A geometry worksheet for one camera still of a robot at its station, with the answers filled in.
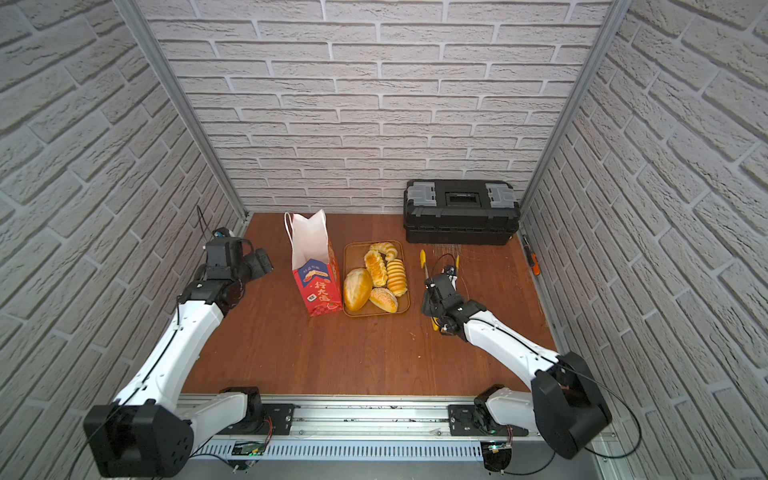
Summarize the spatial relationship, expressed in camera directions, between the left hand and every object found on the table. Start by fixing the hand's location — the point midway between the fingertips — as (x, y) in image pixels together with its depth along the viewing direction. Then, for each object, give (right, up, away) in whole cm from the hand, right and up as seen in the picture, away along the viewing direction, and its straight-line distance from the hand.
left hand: (254, 253), depth 80 cm
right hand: (+53, -14, +8) cm, 55 cm away
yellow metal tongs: (+48, -3, +15) cm, 51 cm away
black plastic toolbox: (+63, +14, +23) cm, 69 cm away
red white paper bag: (+18, -3, -4) cm, 18 cm away
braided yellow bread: (+33, -6, +18) cm, 38 cm away
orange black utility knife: (+91, -6, +27) cm, 95 cm away
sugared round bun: (+36, -14, +10) cm, 40 cm away
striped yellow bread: (+39, -9, +18) cm, 44 cm away
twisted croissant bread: (+37, 0, +23) cm, 44 cm away
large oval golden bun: (+27, -11, +10) cm, 31 cm away
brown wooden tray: (+23, -2, +27) cm, 36 cm away
